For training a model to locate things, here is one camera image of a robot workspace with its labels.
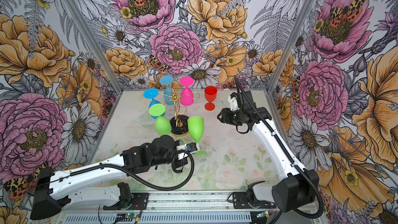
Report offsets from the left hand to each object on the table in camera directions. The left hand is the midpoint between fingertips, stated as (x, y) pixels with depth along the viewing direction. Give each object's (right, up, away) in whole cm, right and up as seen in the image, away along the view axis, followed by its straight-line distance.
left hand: (190, 153), depth 71 cm
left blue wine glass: (-20, +27, +9) cm, 35 cm away
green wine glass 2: (+2, +12, +4) cm, 13 cm away
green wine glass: (-14, +12, +7) cm, 20 cm away
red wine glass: (+10, +29, +30) cm, 43 cm away
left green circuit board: (-28, -28, 0) cm, 40 cm away
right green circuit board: (+33, -28, +1) cm, 43 cm away
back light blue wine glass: (-14, +35, +15) cm, 40 cm away
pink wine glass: (-4, +27, +19) cm, 33 cm away
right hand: (+15, +13, +6) cm, 21 cm away
